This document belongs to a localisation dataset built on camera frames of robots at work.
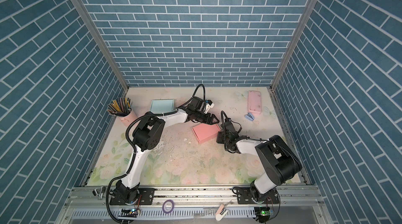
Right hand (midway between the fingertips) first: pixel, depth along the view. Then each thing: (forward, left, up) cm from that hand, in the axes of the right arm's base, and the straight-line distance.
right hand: (218, 133), depth 95 cm
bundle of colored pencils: (+7, +60, +13) cm, 62 cm away
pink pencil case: (+28, -25, 0) cm, 37 cm away
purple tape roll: (-37, +20, -1) cm, 42 cm away
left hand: (+7, +2, +3) cm, 8 cm away
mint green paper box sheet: (+17, +40, +3) cm, 43 cm away
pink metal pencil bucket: (0, +55, +8) cm, 56 cm away
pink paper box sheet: (-2, +8, +4) cm, 9 cm away
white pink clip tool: (-39, -3, +1) cm, 40 cm away
